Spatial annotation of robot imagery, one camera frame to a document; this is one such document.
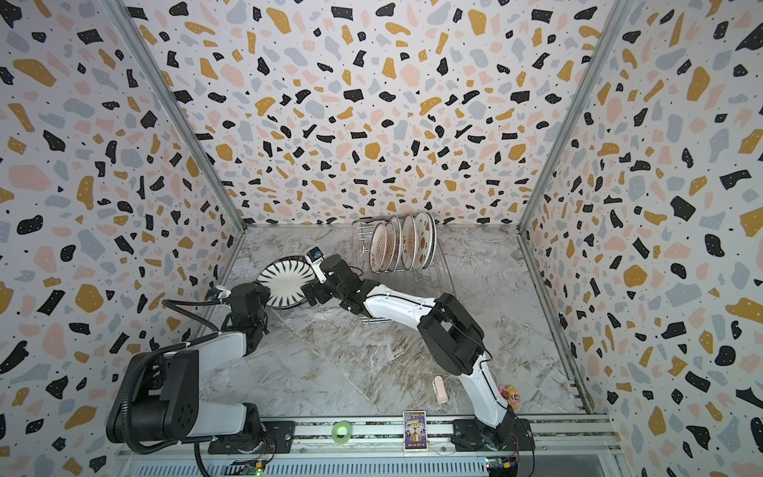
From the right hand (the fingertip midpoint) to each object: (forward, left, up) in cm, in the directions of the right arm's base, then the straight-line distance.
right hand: (315, 278), depth 88 cm
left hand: (0, +18, -3) cm, 18 cm away
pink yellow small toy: (-27, -55, -13) cm, 63 cm away
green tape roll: (-37, -11, -16) cm, 41 cm away
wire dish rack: (+10, -36, -14) cm, 40 cm away
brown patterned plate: (+20, -16, -8) cm, 27 cm away
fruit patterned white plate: (+19, -33, -3) cm, 38 cm away
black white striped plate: (+9, +16, -13) cm, 23 cm away
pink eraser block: (-26, -37, -14) cm, 47 cm away
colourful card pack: (-37, -30, -14) cm, 50 cm away
